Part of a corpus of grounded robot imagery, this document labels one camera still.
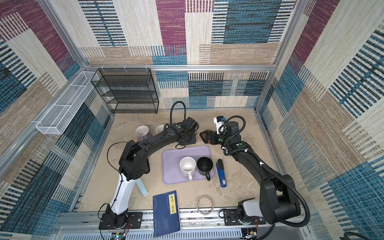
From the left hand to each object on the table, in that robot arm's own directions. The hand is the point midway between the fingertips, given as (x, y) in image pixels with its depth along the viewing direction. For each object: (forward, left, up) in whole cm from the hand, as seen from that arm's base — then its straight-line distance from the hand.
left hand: (194, 139), depth 95 cm
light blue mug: (+7, +21, +3) cm, 22 cm away
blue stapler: (-20, -15, -6) cm, 26 cm away
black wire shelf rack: (+37, +47, +9) cm, 61 cm away
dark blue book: (-40, +14, -7) cm, 43 cm away
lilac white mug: (+7, +34, -3) cm, 35 cm away
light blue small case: (-27, +28, -5) cm, 39 cm away
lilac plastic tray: (-19, +13, -8) cm, 24 cm away
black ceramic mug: (-16, -6, -3) cm, 18 cm away
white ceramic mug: (-15, +4, -5) cm, 16 cm away
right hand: (-5, -7, +10) cm, 13 cm away
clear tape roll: (-40, -6, -6) cm, 41 cm away
